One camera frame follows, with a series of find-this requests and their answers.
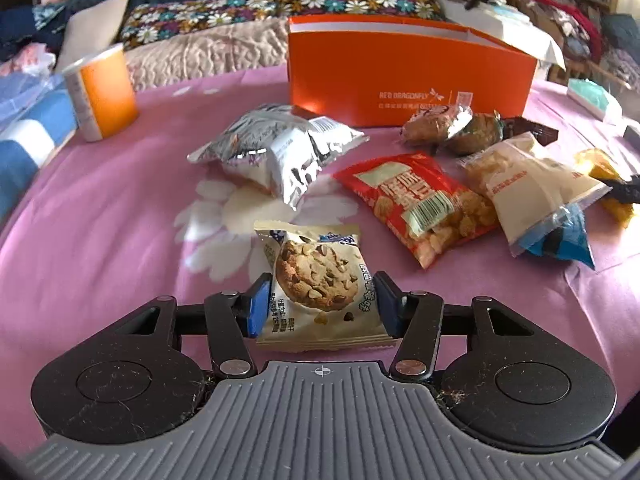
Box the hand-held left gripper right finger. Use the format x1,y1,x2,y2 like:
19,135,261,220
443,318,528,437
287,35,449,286
372,270,539,384

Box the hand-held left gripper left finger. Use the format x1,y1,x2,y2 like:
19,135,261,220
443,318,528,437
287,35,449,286
106,273,274,381

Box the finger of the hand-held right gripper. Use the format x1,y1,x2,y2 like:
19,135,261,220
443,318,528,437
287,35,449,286
595,175,640,206

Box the golden orange snack bag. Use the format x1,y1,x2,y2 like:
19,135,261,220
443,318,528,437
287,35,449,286
572,149,640,229

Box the white chip cookie packet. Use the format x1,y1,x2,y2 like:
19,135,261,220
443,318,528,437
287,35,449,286
254,221,396,352

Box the blue snack packet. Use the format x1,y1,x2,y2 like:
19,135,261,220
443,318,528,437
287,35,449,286
515,204,597,271

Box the white beige snack bag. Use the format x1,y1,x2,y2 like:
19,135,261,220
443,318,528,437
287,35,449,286
457,131,612,257

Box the dark brown snack packet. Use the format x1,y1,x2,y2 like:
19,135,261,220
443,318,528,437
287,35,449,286
500,116,560,146

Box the red clear snack bag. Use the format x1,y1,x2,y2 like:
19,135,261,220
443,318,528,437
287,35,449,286
332,152,500,269

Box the clear brown bun packet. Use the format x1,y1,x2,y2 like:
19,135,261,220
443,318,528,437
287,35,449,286
400,102,474,147
446,112,506,157

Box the silver foil snack bag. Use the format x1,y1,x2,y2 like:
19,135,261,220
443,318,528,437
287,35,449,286
187,104,369,211

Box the orange cardboard box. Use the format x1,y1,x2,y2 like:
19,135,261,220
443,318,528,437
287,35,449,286
287,15,539,129

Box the teal tissue pack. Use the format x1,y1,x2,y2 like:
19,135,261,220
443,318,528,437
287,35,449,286
566,78,624,124

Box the pink floral tablecloth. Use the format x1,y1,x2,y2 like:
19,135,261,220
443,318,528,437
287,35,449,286
0,62,640,466

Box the red blanket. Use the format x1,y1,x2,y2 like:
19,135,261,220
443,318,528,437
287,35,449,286
510,0,604,61

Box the beige quilted cover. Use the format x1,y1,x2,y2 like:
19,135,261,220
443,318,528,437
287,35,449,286
122,17,301,94

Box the orange white paper cup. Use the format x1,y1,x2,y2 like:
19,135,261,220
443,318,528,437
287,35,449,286
62,42,140,143

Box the blue white striped cloth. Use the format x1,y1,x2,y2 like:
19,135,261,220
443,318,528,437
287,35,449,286
0,72,77,222

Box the floral daisy pillow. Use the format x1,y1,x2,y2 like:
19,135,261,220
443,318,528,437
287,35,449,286
275,0,446,24
117,0,279,52

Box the plain beige pillow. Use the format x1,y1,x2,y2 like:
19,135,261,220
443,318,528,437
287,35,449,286
54,0,132,74

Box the pink floral clothes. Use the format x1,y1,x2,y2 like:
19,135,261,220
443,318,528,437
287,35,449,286
0,42,57,77

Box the dark blue clothes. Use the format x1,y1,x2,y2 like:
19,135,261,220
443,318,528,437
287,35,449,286
0,2,71,61

